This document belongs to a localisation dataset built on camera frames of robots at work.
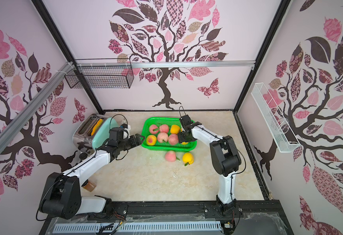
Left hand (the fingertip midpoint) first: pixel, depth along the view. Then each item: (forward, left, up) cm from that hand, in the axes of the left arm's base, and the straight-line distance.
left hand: (140, 141), depth 88 cm
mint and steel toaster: (+3, +28, +5) cm, 29 cm away
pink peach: (+15, -14, -5) cm, 21 cm away
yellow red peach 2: (0, -27, -2) cm, 27 cm away
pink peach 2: (-6, -18, -8) cm, 21 cm away
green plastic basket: (+19, -1, -4) cm, 20 cm away
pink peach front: (+15, -5, -5) cm, 16 cm away
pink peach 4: (+8, -13, -6) cm, 16 cm away
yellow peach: (+15, -21, -7) cm, 27 cm away
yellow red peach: (+5, -5, -6) cm, 9 cm away
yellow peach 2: (-9, -29, -7) cm, 31 cm away
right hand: (+5, -28, -7) cm, 29 cm away
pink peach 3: (+5, -20, -6) cm, 21 cm away
